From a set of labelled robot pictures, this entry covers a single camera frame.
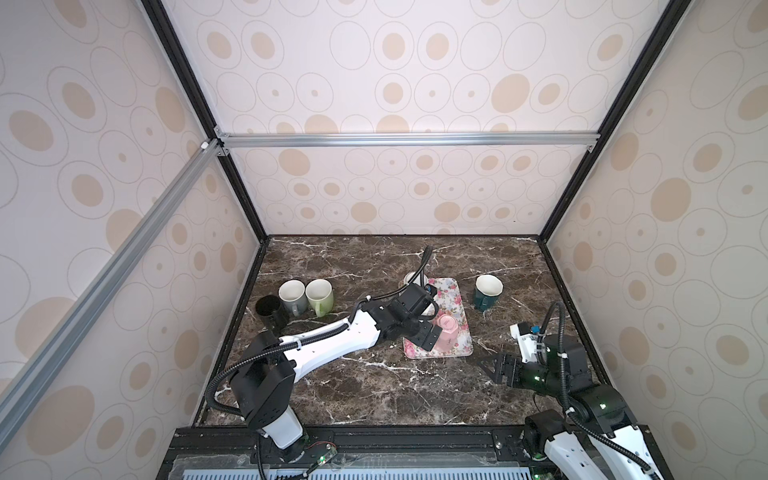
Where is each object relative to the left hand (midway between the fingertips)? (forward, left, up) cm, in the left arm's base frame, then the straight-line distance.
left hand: (434, 327), depth 80 cm
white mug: (+6, +5, +13) cm, 16 cm away
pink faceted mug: (-1, -4, -6) cm, 7 cm away
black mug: (+10, +50, -10) cm, 52 cm away
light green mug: (+13, +34, -6) cm, 37 cm away
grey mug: (+13, +42, -6) cm, 45 cm away
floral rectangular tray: (+16, -8, -14) cm, 23 cm away
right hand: (-10, -13, +1) cm, 16 cm away
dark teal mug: (+17, -19, -8) cm, 27 cm away
